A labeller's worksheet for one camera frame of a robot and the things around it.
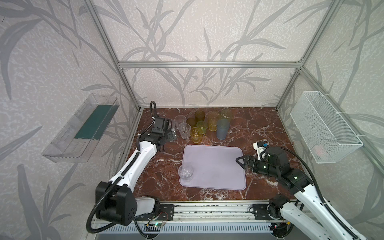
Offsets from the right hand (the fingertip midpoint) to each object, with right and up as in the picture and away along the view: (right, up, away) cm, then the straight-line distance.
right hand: (241, 156), depth 75 cm
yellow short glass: (-24, +10, +28) cm, 38 cm away
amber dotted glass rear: (-22, +22, +34) cm, 46 cm away
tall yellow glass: (-13, +19, +27) cm, 35 cm away
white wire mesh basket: (+34, +11, -12) cm, 38 cm away
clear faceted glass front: (-29, -12, +12) cm, 34 cm away
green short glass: (-20, +14, +31) cm, 39 cm away
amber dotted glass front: (-27, +18, +31) cm, 44 cm away
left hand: (-39, +13, +10) cm, 42 cm away
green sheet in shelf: (-66, +16, -10) cm, 69 cm away
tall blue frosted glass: (-5, +14, +26) cm, 30 cm away
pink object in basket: (+39, +4, -1) cm, 39 cm away
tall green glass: (-3, +23, +27) cm, 36 cm away
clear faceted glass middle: (-32, +12, +30) cm, 46 cm away
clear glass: (-35, +19, +29) cm, 50 cm away
